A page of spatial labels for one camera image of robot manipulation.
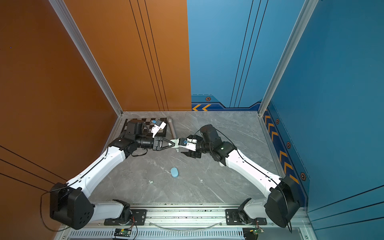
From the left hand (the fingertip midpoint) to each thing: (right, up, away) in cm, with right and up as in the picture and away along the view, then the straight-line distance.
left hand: (173, 144), depth 72 cm
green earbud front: (-15, -23, +13) cm, 30 cm away
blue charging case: (-2, -18, +15) cm, 24 cm away
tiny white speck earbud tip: (+14, -23, +14) cm, 30 cm away
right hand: (+5, 0, +3) cm, 6 cm away
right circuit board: (+37, -42, -2) cm, 56 cm away
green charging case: (+3, +2, -9) cm, 10 cm away
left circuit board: (-25, -43, 0) cm, 50 cm away
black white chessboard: (-11, +10, -3) cm, 15 cm away
